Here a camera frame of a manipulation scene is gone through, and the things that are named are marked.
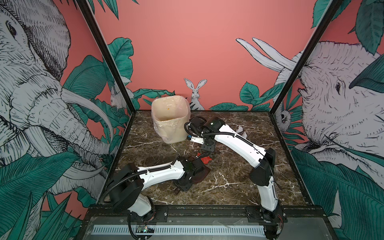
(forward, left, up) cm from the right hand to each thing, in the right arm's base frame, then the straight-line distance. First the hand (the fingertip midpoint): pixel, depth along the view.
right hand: (207, 142), depth 79 cm
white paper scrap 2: (+18, -28, -19) cm, 38 cm away
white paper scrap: (+23, -25, -18) cm, 39 cm away
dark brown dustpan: (-18, +5, -1) cm, 19 cm away
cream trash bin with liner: (+27, +25, -7) cm, 37 cm away
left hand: (-18, +13, -15) cm, 27 cm away
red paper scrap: (-2, 0, -18) cm, 19 cm away
